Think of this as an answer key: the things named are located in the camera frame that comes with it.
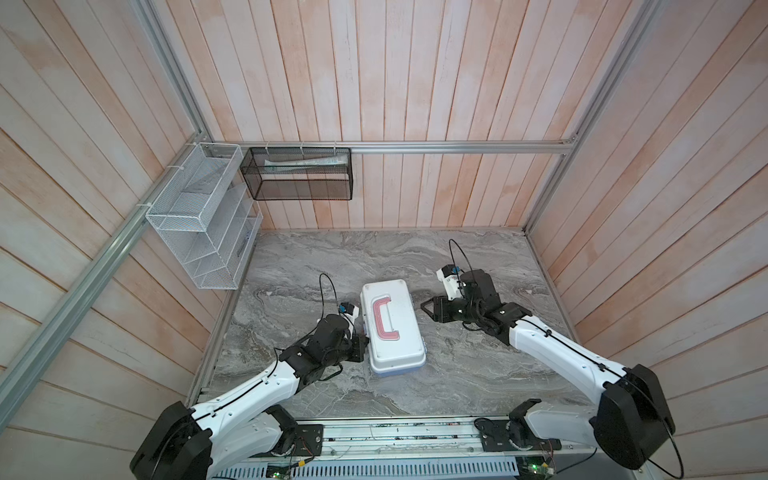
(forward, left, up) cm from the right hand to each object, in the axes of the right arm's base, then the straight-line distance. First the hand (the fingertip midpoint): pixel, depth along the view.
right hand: (427, 304), depth 83 cm
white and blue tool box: (-8, +9, -2) cm, 12 cm away
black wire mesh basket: (+46, +43, +12) cm, 64 cm away
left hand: (-11, +16, -6) cm, 20 cm away
